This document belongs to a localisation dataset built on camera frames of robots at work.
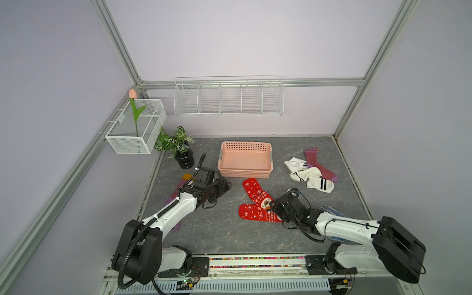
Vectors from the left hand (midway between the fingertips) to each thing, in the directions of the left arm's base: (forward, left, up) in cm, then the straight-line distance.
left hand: (228, 189), depth 86 cm
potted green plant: (+17, +23, +14) cm, 32 cm away
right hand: (-7, -19, -5) cm, 21 cm away
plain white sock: (+16, -38, -7) cm, 42 cm away
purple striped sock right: (+20, -50, -9) cm, 55 cm away
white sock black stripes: (+9, -46, -8) cm, 48 cm away
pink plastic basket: (+25, -10, -10) cm, 28 cm away
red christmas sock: (-9, -13, -9) cm, 18 cm away
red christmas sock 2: (+2, -13, -8) cm, 16 cm away
